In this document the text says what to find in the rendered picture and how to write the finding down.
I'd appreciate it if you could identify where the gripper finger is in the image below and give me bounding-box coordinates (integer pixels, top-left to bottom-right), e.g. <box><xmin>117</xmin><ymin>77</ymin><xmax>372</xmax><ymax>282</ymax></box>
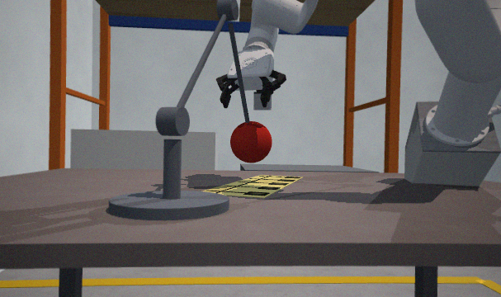
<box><xmin>260</xmin><ymin>70</ymin><xmax>286</xmax><ymax>107</ymax></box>
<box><xmin>216</xmin><ymin>74</ymin><xmax>239</xmax><ymax>108</ymax></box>

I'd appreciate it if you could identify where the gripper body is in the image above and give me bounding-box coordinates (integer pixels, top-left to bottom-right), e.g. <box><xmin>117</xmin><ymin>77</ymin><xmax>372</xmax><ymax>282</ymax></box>
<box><xmin>227</xmin><ymin>44</ymin><xmax>274</xmax><ymax>91</ymax></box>

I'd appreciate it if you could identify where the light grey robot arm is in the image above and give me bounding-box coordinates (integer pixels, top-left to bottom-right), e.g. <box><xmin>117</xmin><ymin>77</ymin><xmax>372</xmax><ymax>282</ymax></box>
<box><xmin>243</xmin><ymin>0</ymin><xmax>501</xmax><ymax>146</ymax></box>

